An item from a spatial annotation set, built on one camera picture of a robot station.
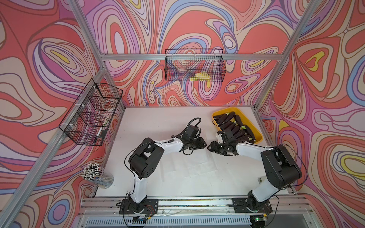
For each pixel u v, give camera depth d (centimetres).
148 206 73
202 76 91
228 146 73
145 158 51
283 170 46
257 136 98
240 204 73
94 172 68
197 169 86
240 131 99
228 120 108
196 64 96
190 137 75
